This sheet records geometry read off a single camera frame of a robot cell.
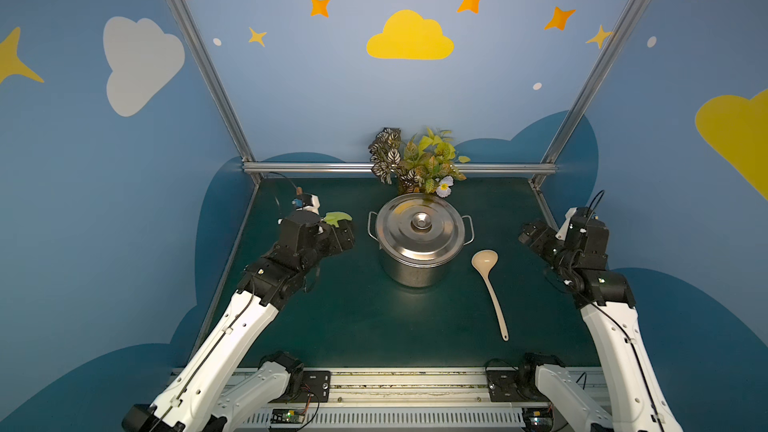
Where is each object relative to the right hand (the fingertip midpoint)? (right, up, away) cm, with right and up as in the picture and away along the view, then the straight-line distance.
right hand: (539, 230), depth 75 cm
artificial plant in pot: (-27, +20, +18) cm, 38 cm away
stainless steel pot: (-30, -15, +16) cm, 37 cm away
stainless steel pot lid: (-29, 0, +10) cm, 31 cm away
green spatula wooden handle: (-59, +2, +32) cm, 67 cm away
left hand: (-51, +2, -3) cm, 51 cm away
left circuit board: (-64, -45, -4) cm, 78 cm away
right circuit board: (-2, -46, -3) cm, 46 cm away
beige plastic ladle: (-7, -11, +20) cm, 24 cm away
